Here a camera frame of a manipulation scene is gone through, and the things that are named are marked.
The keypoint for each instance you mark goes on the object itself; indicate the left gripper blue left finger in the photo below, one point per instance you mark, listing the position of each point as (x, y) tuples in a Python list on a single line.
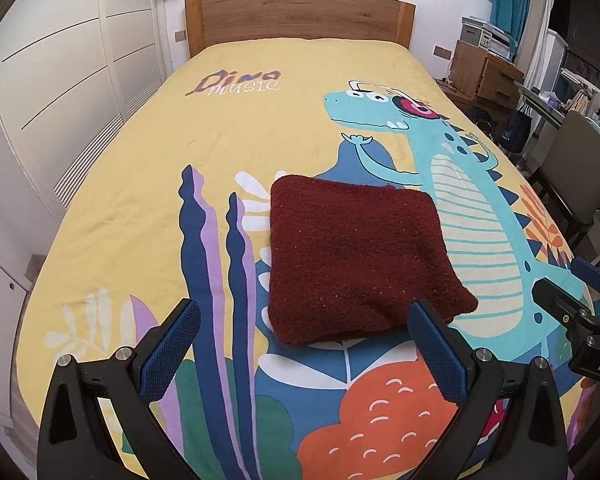
[(74, 440)]

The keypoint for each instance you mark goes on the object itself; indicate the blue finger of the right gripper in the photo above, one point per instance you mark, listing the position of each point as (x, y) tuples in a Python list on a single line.
[(557, 302), (586, 272)]

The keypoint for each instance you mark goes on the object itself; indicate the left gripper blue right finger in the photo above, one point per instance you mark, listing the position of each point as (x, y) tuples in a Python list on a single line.
[(530, 442)]

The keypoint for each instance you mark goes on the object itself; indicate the dark red knit sweater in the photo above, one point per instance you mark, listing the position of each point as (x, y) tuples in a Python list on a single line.
[(348, 260)]

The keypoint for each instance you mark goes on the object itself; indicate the grey chair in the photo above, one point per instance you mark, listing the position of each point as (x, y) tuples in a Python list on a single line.
[(570, 175)]

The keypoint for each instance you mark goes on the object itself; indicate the dark blue bag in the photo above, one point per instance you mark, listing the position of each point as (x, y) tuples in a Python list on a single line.
[(516, 132)]

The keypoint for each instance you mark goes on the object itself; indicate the glass desk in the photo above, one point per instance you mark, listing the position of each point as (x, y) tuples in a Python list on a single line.
[(553, 115)]

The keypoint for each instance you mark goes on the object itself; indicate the wooden drawer cabinet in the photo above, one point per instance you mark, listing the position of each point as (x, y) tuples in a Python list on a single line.
[(480, 74)]

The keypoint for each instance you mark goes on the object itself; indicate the white printer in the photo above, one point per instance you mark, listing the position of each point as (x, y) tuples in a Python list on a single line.
[(486, 36)]

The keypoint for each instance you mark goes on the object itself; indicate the white wardrobe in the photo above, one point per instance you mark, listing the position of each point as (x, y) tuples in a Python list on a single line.
[(74, 76)]

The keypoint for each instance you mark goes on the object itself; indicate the wooden headboard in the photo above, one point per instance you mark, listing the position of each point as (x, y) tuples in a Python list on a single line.
[(210, 22)]

